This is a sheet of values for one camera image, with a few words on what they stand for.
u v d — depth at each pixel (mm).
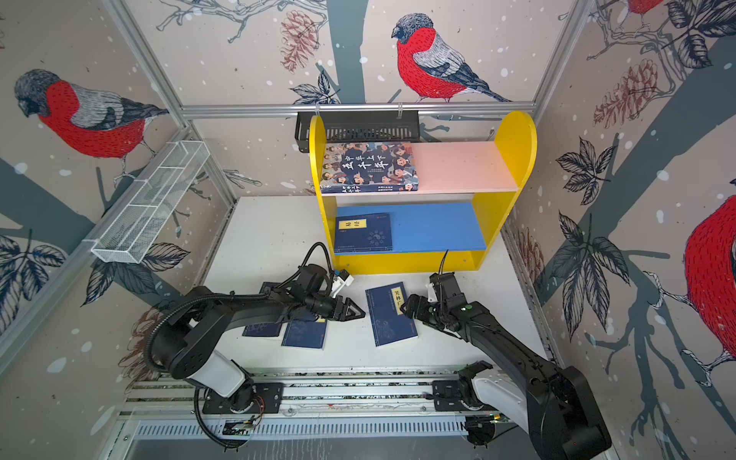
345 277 830
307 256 744
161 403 742
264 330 842
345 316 760
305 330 854
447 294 659
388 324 856
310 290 728
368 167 686
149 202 775
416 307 762
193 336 449
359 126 981
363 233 905
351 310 821
